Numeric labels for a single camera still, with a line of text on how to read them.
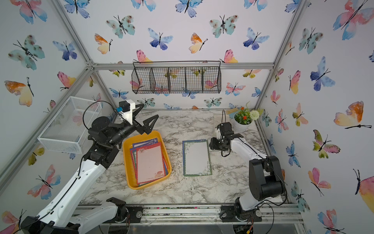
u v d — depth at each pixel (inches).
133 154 37.5
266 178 17.7
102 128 18.3
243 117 37.8
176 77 38.5
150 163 38.3
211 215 29.5
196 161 36.8
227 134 27.9
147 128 22.7
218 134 33.1
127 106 20.2
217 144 31.8
